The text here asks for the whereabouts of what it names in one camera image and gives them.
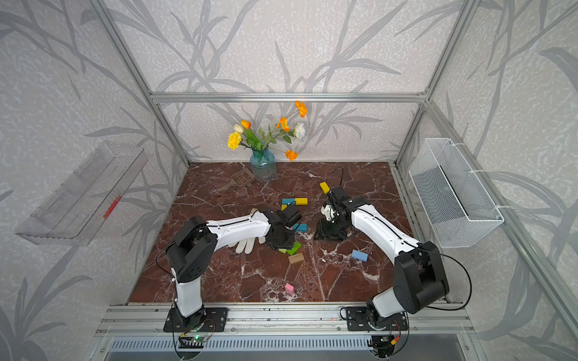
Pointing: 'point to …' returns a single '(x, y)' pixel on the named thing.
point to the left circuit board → (189, 341)
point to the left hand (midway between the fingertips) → (289, 246)
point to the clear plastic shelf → (80, 208)
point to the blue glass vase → (263, 165)
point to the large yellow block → (301, 201)
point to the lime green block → (283, 250)
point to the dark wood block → (296, 258)
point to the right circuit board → (384, 344)
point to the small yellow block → (324, 187)
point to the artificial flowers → (260, 138)
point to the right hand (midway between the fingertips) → (319, 236)
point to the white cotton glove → (246, 245)
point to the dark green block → (296, 245)
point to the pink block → (290, 289)
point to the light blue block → (360, 256)
